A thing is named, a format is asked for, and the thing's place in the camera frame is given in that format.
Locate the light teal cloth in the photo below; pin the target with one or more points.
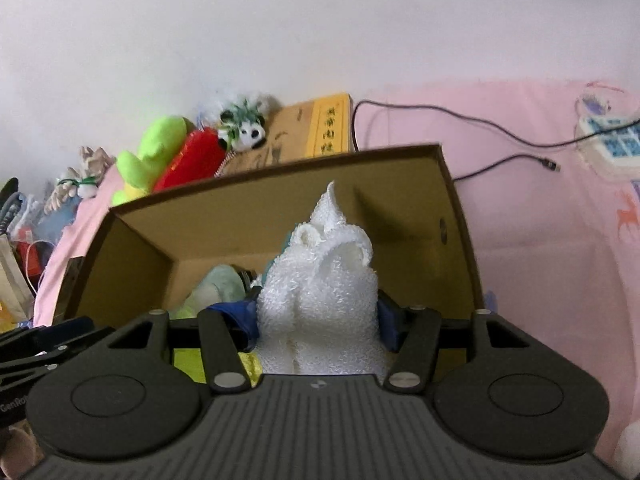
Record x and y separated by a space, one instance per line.
215 287

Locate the brown cardboard box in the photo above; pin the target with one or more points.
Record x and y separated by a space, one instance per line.
400 195

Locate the red plush toy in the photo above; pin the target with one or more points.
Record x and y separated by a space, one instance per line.
192 160

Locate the yellow book box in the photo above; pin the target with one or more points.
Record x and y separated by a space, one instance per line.
300 135

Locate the pink floral bedsheet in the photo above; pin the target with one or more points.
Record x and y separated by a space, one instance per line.
525 260

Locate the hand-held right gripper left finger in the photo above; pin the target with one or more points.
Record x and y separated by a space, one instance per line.
232 320

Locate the yellow white paper bag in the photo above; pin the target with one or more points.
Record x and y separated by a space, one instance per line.
12 280

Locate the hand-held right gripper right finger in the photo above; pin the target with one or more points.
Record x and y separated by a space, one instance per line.
390 322

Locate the green yellow caterpillar plush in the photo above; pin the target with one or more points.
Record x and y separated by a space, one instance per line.
150 160

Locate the yellow fluffy cloth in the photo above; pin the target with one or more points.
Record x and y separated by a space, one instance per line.
190 365

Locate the white knitted towel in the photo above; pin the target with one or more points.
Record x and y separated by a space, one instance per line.
320 285

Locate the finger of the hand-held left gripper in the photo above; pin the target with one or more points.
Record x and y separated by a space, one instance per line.
60 337

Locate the white power strip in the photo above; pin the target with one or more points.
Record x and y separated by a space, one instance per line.
615 145

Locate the panda plush toy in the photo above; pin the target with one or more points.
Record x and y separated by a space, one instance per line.
247 132

